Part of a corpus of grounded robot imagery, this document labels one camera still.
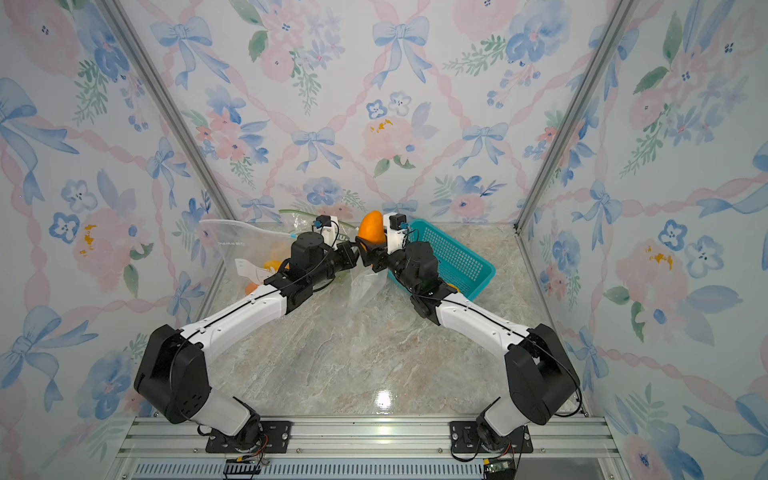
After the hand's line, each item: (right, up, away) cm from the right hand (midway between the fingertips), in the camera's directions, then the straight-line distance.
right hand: (370, 233), depth 76 cm
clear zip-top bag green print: (-23, +4, +14) cm, 27 cm away
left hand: (-1, -2, +4) cm, 4 cm away
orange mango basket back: (+1, +1, -4) cm, 4 cm away
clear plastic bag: (-39, -6, +12) cm, 41 cm away
